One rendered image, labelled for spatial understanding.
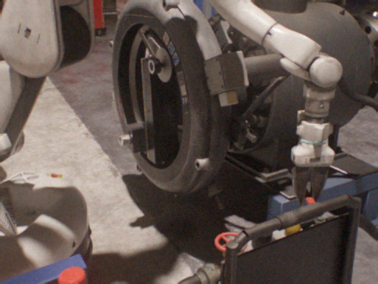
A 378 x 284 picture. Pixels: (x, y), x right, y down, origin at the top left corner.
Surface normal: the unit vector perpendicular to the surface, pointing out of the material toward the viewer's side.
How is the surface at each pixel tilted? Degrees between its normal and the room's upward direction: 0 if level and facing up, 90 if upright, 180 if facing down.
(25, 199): 73
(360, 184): 90
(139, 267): 0
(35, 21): 91
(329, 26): 40
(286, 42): 69
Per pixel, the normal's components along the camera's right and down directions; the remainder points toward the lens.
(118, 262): 0.00, -0.93
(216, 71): -0.85, 0.20
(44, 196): -0.25, 0.08
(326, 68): 0.04, 0.32
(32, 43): -0.20, 0.38
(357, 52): 0.47, -0.11
